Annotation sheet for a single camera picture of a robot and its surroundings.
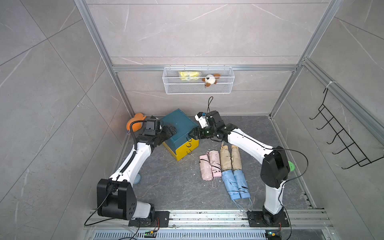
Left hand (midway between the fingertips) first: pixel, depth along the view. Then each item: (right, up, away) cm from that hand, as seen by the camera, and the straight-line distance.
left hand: (172, 129), depth 85 cm
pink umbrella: (+20, -25, +3) cm, 32 cm away
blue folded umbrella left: (+33, -29, -2) cm, 44 cm away
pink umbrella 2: (+26, -20, +5) cm, 33 cm away
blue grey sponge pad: (-20, -29, 0) cm, 35 cm away
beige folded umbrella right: (+39, -20, +6) cm, 44 cm away
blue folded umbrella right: (+40, -32, -5) cm, 51 cm away
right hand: (+12, -2, 0) cm, 12 cm away
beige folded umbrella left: (+32, -18, +6) cm, 37 cm away
